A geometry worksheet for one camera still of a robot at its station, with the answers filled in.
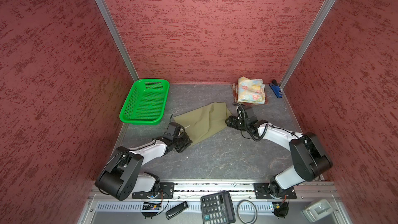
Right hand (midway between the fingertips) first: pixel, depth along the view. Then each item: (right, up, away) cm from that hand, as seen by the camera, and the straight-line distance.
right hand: (228, 125), depth 92 cm
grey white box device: (+36, -34, -24) cm, 55 cm away
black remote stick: (-27, -33, -26) cm, 50 cm away
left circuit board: (-41, -37, -19) cm, 58 cm away
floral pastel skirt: (+20, +22, +18) cm, 34 cm away
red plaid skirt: (+9, +24, +23) cm, 34 cm away
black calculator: (-8, -34, -24) cm, 42 cm away
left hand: (-21, -10, -3) cm, 24 cm away
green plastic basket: (-56, +13, +18) cm, 61 cm away
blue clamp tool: (+41, +24, +23) cm, 52 cm away
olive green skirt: (-17, 0, +5) cm, 17 cm away
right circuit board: (+21, -36, -21) cm, 47 cm away
